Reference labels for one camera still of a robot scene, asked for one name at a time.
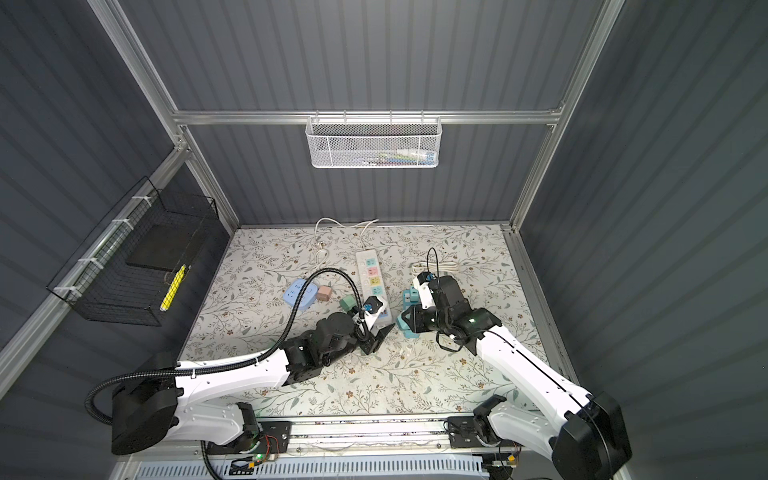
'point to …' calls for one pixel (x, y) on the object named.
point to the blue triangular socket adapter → (292, 291)
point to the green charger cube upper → (347, 303)
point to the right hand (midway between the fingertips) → (409, 317)
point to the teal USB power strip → (410, 298)
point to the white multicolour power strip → (371, 278)
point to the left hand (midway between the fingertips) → (386, 316)
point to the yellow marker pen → (172, 289)
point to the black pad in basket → (159, 246)
